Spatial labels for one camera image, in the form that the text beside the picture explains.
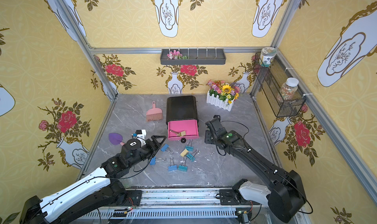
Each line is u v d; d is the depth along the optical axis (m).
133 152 0.57
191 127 0.85
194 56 0.91
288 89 0.65
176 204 0.73
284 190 0.38
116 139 0.95
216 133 0.60
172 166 0.84
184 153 0.88
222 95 1.00
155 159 0.88
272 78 0.93
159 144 0.67
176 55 0.88
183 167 0.83
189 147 0.91
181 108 0.92
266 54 0.84
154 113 1.10
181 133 0.80
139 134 0.71
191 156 0.87
